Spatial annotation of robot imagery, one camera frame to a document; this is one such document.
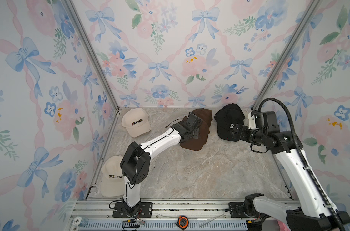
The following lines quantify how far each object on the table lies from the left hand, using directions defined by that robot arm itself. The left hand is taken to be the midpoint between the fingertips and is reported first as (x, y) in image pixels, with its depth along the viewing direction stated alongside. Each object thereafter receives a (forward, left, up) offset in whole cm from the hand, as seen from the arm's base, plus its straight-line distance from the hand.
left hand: (196, 130), depth 88 cm
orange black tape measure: (-45, +9, -12) cm, 48 cm away
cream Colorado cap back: (+14, +41, -9) cm, 44 cm away
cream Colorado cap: (-27, +47, -12) cm, 56 cm away
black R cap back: (+19, -25, -10) cm, 33 cm away
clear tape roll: (-45, +56, -9) cm, 72 cm away
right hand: (-10, -20, +13) cm, 25 cm away
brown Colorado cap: (+19, -10, -7) cm, 23 cm away
